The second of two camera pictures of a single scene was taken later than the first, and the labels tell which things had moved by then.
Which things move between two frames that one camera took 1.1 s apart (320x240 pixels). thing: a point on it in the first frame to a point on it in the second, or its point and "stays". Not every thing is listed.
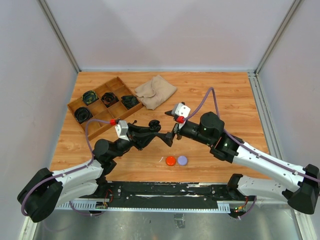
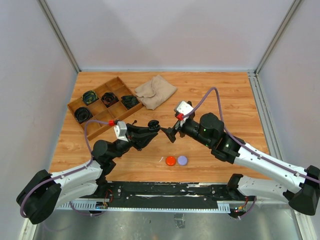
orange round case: [170, 160] stays
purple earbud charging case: [182, 160] stays
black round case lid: [154, 125] stays
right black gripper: [168, 136] to [171, 132]
